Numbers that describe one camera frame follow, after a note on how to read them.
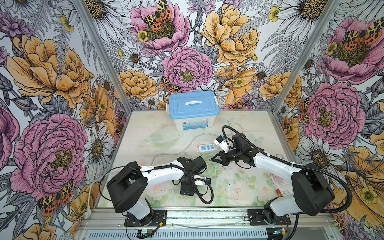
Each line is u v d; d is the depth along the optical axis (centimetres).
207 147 97
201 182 75
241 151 69
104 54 88
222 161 76
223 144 78
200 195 60
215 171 89
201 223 73
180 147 101
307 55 89
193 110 99
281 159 53
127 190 44
